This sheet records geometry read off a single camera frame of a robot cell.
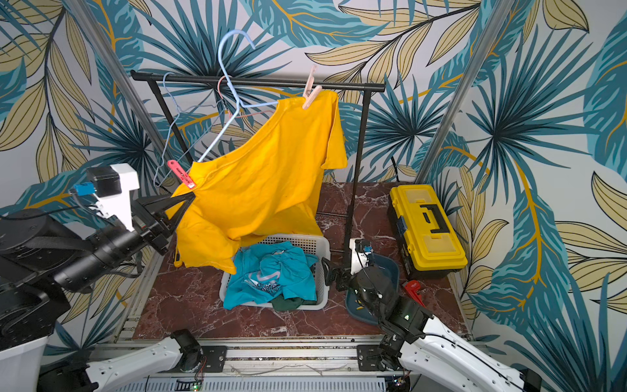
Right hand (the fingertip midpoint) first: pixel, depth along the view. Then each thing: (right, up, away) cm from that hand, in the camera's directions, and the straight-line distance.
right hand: (336, 258), depth 71 cm
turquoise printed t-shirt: (-21, -6, +7) cm, 23 cm away
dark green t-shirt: (-13, -14, +2) cm, 19 cm away
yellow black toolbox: (+32, +4, +11) cm, 34 cm away
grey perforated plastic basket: (-5, 0, +21) cm, 22 cm away
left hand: (-28, +16, -28) cm, 42 cm away
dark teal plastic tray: (+8, -19, +14) cm, 25 cm away
